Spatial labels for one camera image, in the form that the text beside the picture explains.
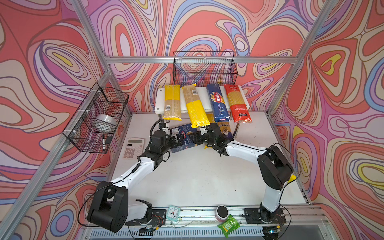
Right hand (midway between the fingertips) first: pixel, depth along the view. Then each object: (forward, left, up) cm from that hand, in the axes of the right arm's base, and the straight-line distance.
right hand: (192, 137), depth 89 cm
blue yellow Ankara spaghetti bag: (+7, -22, -4) cm, 24 cm away
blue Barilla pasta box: (+5, +3, +2) cm, 6 cm away
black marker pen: (-11, +44, +13) cm, 47 cm away
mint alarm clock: (-38, +11, -11) cm, 41 cm away
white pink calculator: (0, +38, -10) cm, 40 cm away
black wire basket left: (+13, +51, +20) cm, 56 cm away
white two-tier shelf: (+11, +17, +21) cm, 29 cm away
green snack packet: (-44, -17, -12) cm, 48 cm away
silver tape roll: (-5, +42, +21) cm, 47 cm away
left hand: (-2, +7, +4) cm, 9 cm away
